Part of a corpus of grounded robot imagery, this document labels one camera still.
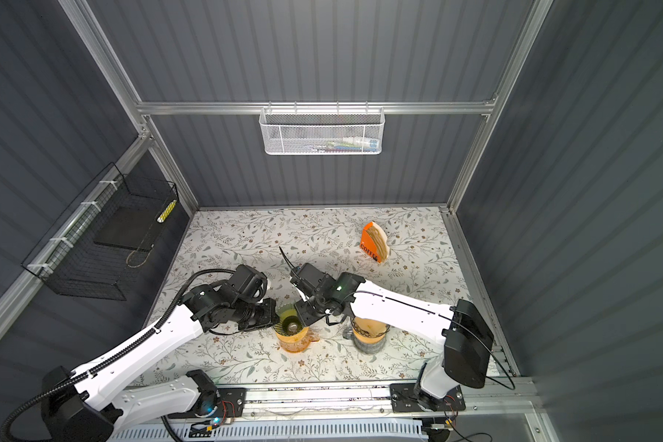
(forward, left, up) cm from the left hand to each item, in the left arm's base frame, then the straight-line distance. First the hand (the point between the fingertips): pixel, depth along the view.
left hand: (282, 320), depth 75 cm
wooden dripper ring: (-6, -23, -3) cm, 24 cm away
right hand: (+1, -6, 0) cm, 6 cm away
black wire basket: (+15, +49, +15) cm, 53 cm away
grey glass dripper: (-5, -21, +2) cm, 22 cm away
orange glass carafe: (-2, -4, -14) cm, 15 cm away
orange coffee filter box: (+30, -30, -5) cm, 43 cm away
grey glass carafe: (-5, -22, -8) cm, 24 cm away
